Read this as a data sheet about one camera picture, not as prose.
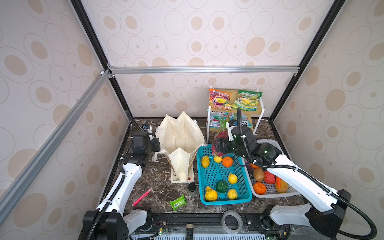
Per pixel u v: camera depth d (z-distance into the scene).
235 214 0.74
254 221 0.73
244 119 0.95
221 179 0.88
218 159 0.92
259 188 0.80
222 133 0.71
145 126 0.70
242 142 0.50
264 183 0.85
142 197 0.81
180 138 1.05
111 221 0.38
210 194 0.77
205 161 0.90
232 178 0.83
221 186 0.81
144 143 0.64
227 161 0.90
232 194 0.78
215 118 0.95
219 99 0.79
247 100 0.79
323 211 0.41
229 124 0.64
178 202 0.78
